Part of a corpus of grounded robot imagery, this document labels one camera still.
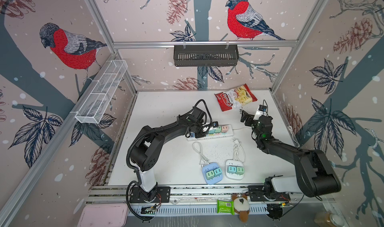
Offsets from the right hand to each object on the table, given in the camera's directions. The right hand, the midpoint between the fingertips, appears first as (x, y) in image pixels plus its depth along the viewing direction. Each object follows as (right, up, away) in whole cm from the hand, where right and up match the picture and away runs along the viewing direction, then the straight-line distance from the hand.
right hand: (249, 113), depth 89 cm
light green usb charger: (-10, -29, -14) cm, 34 cm away
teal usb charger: (-23, -12, +3) cm, 26 cm away
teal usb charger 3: (-14, -28, -14) cm, 35 cm away
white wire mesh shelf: (-84, +21, -3) cm, 86 cm away
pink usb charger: (-15, -10, +1) cm, 18 cm away
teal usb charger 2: (-22, -29, -14) cm, 39 cm away
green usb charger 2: (-25, -30, -16) cm, 42 cm away
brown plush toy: (-11, -43, -20) cm, 49 cm away
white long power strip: (-35, -15, +1) cm, 38 cm away
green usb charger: (-19, -11, +1) cm, 22 cm away
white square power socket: (-11, -27, -7) cm, 31 cm away
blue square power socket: (-25, -29, -9) cm, 39 cm away
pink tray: (-75, -46, -21) cm, 91 cm away
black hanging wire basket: (-25, +40, +15) cm, 50 cm away
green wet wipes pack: (-19, -44, -19) cm, 51 cm away
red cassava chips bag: (-2, +10, +21) cm, 24 cm away
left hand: (-26, -10, +1) cm, 28 cm away
